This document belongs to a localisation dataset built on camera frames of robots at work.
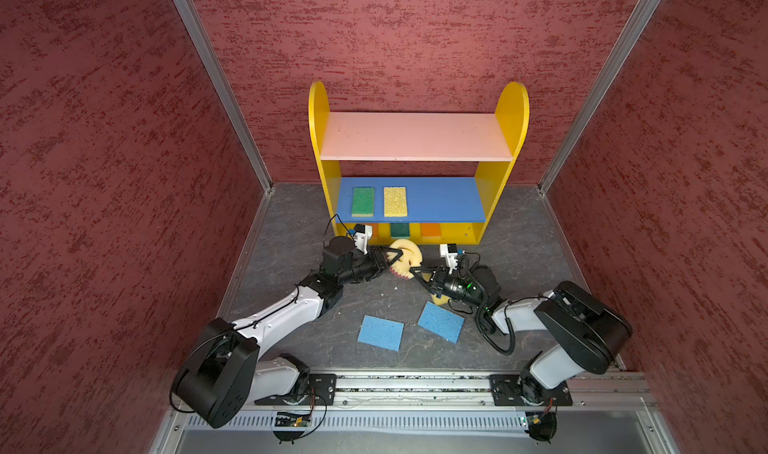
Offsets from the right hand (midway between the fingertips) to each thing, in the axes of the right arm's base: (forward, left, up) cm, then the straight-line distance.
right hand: (407, 278), depth 78 cm
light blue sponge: (-9, +8, -15) cm, 19 cm away
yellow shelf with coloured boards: (+52, -11, -13) cm, 55 cm away
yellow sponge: (0, -10, -15) cm, 18 cm away
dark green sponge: (+25, +1, -12) cm, 28 cm away
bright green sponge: (+28, +13, -1) cm, 31 cm away
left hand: (+4, +1, +2) cm, 5 cm away
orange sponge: (+26, -11, -15) cm, 32 cm away
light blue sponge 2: (-6, -10, -15) cm, 19 cm away
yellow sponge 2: (+28, +2, 0) cm, 28 cm away
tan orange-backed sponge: (+27, +10, -14) cm, 31 cm away
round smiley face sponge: (+5, +1, +4) cm, 6 cm away
